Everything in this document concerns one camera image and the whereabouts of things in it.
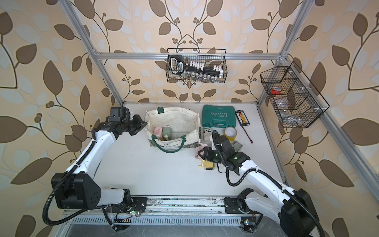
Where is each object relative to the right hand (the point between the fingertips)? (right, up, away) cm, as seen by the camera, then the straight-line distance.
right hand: (201, 154), depth 80 cm
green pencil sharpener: (-21, +10, +14) cm, 27 cm away
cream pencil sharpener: (+5, +10, +19) cm, 22 cm away
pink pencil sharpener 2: (-28, +11, +15) cm, 34 cm away
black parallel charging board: (+32, +20, +28) cm, 47 cm away
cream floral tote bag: (-10, +14, +19) cm, 26 cm away
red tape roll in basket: (+42, +35, +1) cm, 55 cm away
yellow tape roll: (+21, +9, +21) cm, 32 cm away
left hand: (-32, +19, +2) cm, 37 cm away
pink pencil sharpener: (0, +4, -1) cm, 5 cm away
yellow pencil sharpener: (+4, -8, +4) cm, 10 cm away
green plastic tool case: (+12, +21, +25) cm, 35 cm away
